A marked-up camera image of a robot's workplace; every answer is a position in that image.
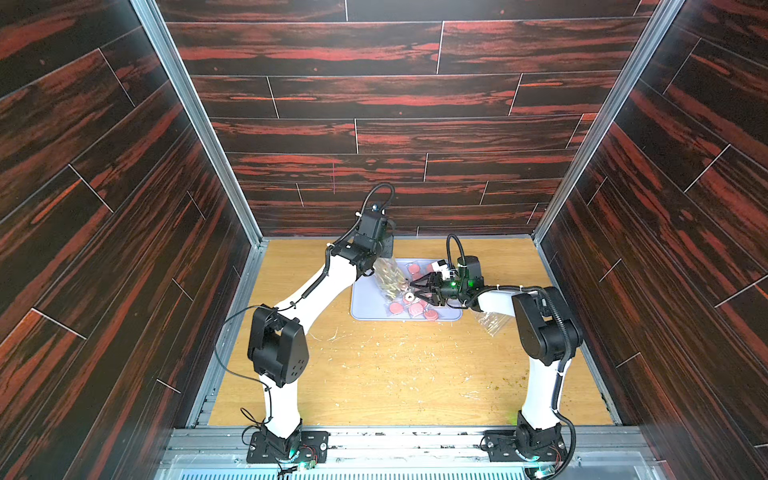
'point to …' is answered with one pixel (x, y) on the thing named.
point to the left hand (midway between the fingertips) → (385, 237)
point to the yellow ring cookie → (409, 296)
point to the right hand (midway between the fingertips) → (415, 286)
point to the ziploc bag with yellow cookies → (390, 278)
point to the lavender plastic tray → (369, 304)
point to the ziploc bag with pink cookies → (492, 322)
